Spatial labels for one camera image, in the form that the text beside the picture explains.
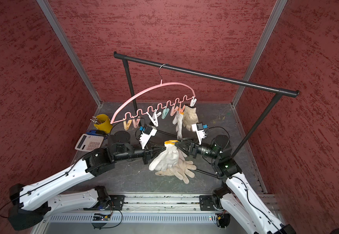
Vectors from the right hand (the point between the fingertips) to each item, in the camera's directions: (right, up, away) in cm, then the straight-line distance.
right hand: (176, 147), depth 64 cm
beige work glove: (+8, +13, +15) cm, 22 cm away
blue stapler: (-54, +2, +33) cm, 63 cm away
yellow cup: (-47, +8, +31) cm, 57 cm away
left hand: (-5, -1, -3) cm, 6 cm away
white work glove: (+2, +12, +10) cm, 16 cm away
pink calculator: (-58, -4, +31) cm, 66 cm away
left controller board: (-39, -38, +8) cm, 55 cm away
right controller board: (+24, -39, +7) cm, 46 cm away
